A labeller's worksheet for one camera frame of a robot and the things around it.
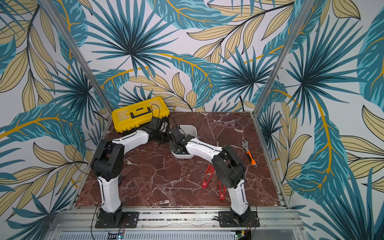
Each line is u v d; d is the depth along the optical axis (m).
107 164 0.52
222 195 0.80
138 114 0.95
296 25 0.74
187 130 1.01
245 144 1.01
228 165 0.51
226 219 0.73
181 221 0.75
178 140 0.71
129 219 0.74
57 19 0.71
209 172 0.88
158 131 0.85
